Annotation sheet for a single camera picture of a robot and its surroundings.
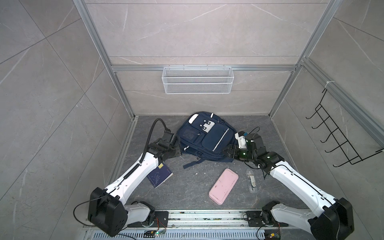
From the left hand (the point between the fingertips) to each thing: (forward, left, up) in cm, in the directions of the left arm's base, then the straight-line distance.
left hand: (178, 146), depth 82 cm
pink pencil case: (-18, -25, -14) cm, 34 cm away
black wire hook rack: (-13, -75, +15) cm, 78 cm away
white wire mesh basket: (+47, -13, +12) cm, 50 cm away
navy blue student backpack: (+15, -16, -11) cm, 25 cm away
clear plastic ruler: (-15, -42, -15) cm, 47 cm away
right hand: (-4, -26, +1) cm, 26 cm away
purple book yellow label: (-10, +12, -16) cm, 23 cm away
